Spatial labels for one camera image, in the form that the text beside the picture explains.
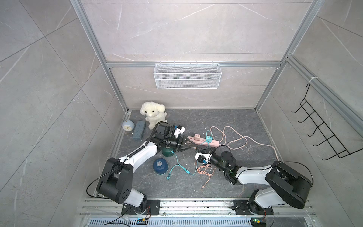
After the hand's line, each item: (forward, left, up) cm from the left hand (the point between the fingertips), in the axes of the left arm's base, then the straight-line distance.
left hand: (193, 145), depth 77 cm
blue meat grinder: (-8, +19, -8) cm, 22 cm away
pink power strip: (+12, -9, -16) cm, 22 cm away
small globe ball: (+24, +45, -12) cm, 53 cm away
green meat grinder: (+1, +15, -9) cm, 18 cm away
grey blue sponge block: (+23, +39, -17) cm, 48 cm away
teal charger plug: (+12, -12, -13) cm, 21 cm away
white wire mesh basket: (+50, +1, +11) cm, 52 cm away
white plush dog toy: (+27, +25, -3) cm, 37 cm away
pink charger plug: (+13, -4, -13) cm, 19 cm away
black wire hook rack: (-11, -63, +13) cm, 65 cm away
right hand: (+1, -4, -3) cm, 5 cm away
